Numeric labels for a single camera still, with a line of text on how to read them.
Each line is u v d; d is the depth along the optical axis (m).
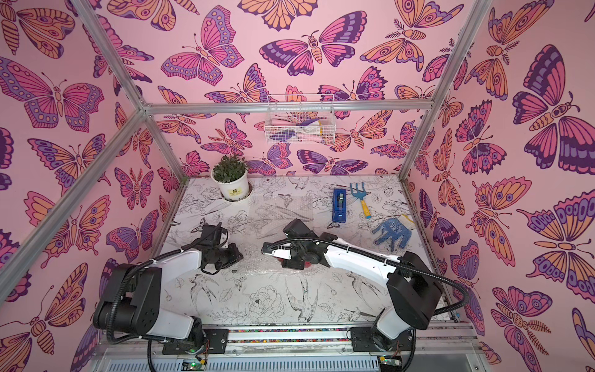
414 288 0.43
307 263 0.62
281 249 0.69
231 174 0.98
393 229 1.00
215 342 0.73
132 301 0.44
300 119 0.97
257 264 0.90
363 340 0.73
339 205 1.03
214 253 0.72
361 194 1.13
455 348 0.74
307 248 0.62
